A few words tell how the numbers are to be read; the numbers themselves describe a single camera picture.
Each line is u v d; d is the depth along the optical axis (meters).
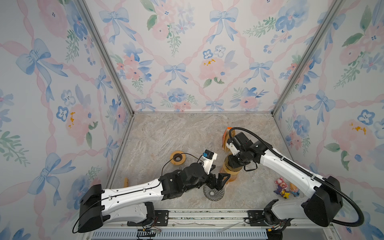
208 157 0.59
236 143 0.65
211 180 0.59
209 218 0.76
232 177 0.87
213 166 0.70
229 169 0.75
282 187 0.80
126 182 0.84
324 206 0.40
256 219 0.73
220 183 0.58
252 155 0.56
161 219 0.74
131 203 0.45
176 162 0.90
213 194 0.81
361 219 0.37
